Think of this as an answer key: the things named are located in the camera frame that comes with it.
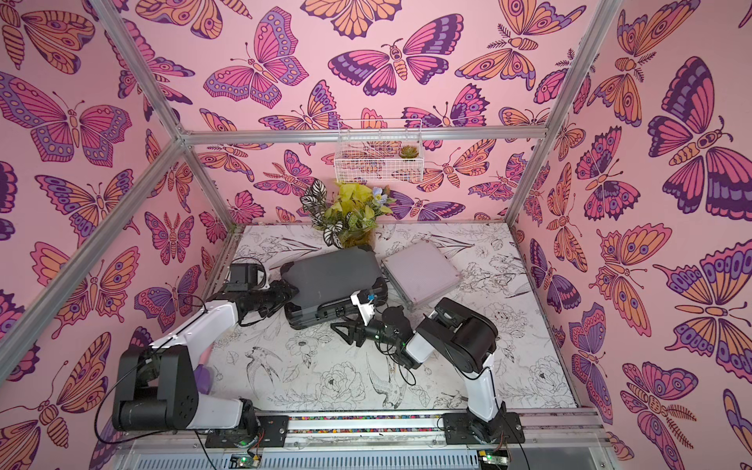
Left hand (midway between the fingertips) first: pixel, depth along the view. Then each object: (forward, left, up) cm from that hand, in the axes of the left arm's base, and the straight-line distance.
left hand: (295, 292), depth 91 cm
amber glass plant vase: (+19, -19, +4) cm, 27 cm away
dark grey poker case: (+2, -10, +2) cm, 10 cm away
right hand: (-10, -15, +1) cm, 18 cm away
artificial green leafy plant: (+20, -17, +18) cm, 32 cm away
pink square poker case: (+9, -40, -3) cm, 41 cm away
